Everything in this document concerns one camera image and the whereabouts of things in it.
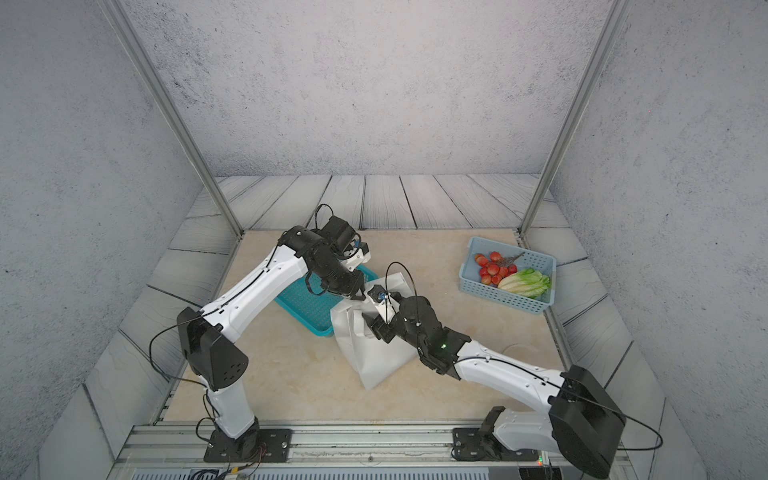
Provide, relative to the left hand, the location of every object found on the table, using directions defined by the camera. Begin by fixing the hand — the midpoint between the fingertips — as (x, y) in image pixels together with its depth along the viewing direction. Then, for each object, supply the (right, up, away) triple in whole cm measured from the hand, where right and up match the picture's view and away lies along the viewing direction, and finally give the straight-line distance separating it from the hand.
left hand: (366, 296), depth 78 cm
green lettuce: (+51, +2, +19) cm, 54 cm away
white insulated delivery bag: (+1, -16, -1) cm, 16 cm away
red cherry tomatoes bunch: (+42, +6, +25) cm, 49 cm away
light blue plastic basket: (+32, +2, +21) cm, 38 cm away
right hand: (+2, -2, -1) cm, 3 cm away
